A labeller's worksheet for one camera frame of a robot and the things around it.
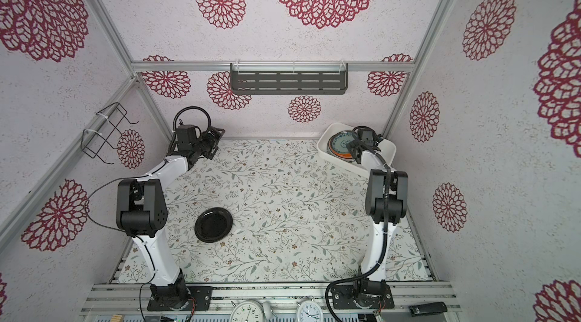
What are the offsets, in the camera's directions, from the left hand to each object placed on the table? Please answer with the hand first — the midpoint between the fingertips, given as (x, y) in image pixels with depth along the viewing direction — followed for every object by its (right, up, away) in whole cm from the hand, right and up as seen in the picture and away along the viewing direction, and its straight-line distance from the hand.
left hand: (222, 139), depth 98 cm
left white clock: (+16, -55, -29) cm, 65 cm away
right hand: (+59, -1, +6) cm, 60 cm away
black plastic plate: (-1, -34, -10) cm, 36 cm away
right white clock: (+35, -55, -29) cm, 72 cm away
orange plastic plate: (+54, -7, +8) cm, 55 cm away
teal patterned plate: (+55, +1, +14) cm, 57 cm away
